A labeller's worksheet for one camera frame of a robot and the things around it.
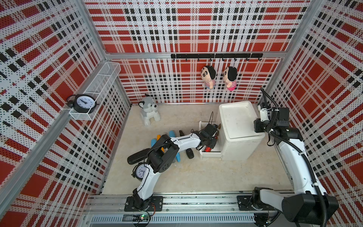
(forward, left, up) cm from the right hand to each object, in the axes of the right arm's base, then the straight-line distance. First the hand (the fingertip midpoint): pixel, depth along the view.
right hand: (259, 121), depth 77 cm
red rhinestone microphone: (-6, +27, -21) cm, 35 cm away
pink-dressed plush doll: (+34, +11, +6) cm, 36 cm away
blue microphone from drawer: (+7, +52, -24) cm, 57 cm away
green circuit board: (-42, +62, -24) cm, 79 cm away
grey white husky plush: (+18, +67, -10) cm, 70 cm away
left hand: (0, +22, -23) cm, 32 cm away
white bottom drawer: (-7, +21, -23) cm, 32 cm away
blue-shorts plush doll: (+32, +26, +8) cm, 42 cm away
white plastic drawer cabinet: (-12, +13, -1) cm, 18 cm away
